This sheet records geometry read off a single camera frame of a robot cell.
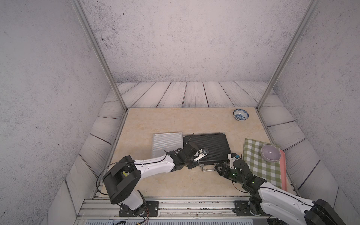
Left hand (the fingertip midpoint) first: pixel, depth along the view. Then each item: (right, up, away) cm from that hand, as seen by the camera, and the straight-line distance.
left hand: (198, 157), depth 85 cm
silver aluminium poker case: (-21, +7, +11) cm, 25 cm away
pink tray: (+51, -10, 0) cm, 52 cm away
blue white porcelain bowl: (+37, +26, +30) cm, 54 cm away
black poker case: (+13, +6, +9) cm, 17 cm away
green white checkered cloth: (+43, -9, +1) cm, 44 cm away
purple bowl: (+47, +1, +7) cm, 48 cm away
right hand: (+11, -7, -1) cm, 13 cm away
